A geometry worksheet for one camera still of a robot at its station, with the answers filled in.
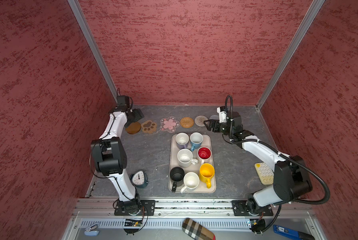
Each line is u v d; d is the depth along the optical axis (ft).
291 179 1.44
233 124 2.18
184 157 2.96
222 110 2.53
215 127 2.49
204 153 3.00
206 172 2.79
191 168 2.87
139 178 2.60
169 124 3.61
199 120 3.65
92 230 2.19
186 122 3.60
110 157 1.63
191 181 2.66
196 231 2.15
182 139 3.20
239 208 2.41
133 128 3.49
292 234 2.13
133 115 2.77
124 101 2.43
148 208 2.43
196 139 3.11
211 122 2.53
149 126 3.51
